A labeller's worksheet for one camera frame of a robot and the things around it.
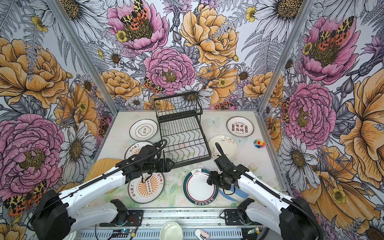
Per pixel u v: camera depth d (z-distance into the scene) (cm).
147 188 83
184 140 102
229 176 60
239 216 67
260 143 101
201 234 69
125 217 70
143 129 110
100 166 91
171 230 71
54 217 39
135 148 99
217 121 116
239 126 112
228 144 102
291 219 40
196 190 83
